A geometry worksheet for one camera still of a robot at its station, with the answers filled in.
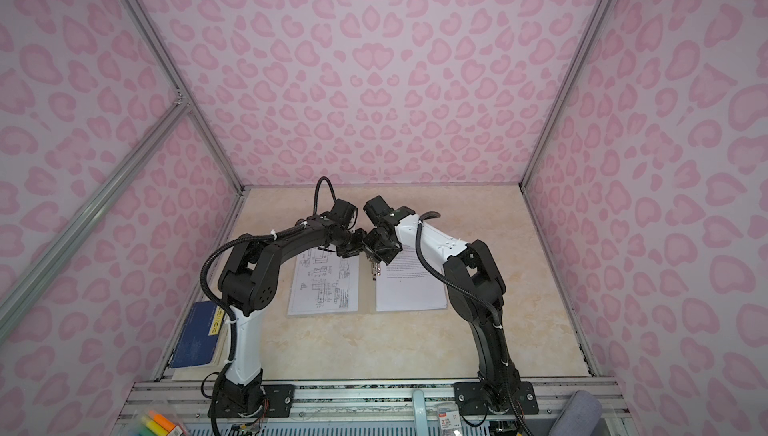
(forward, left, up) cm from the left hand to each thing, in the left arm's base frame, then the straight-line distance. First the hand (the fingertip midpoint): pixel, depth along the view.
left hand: (371, 244), depth 99 cm
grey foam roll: (-48, -49, 0) cm, 69 cm away
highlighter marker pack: (-48, +49, -1) cm, 68 cm away
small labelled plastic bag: (-48, -19, 0) cm, 52 cm away
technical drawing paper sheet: (-11, +15, -4) cm, 19 cm away
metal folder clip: (-9, -1, -2) cm, 9 cm away
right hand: (-7, +1, +6) cm, 10 cm away
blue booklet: (-28, +47, -2) cm, 55 cm away
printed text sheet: (-13, -11, -3) cm, 17 cm away
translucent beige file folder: (-16, +1, -4) cm, 17 cm away
